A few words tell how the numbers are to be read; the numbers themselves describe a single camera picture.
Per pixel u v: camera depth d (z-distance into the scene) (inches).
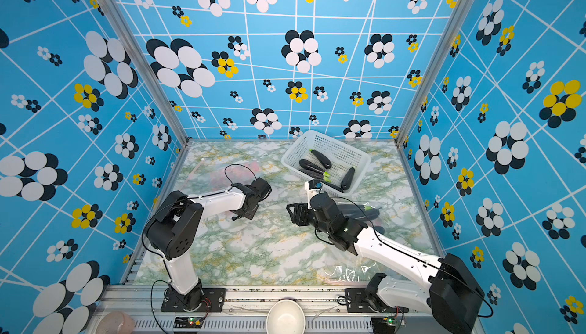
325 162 42.4
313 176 39.9
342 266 31.7
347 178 40.4
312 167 41.3
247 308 28.6
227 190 25.3
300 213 26.7
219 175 41.3
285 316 27.6
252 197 28.4
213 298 29.1
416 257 17.7
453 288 15.5
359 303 28.2
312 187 27.4
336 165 42.6
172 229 19.2
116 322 26.4
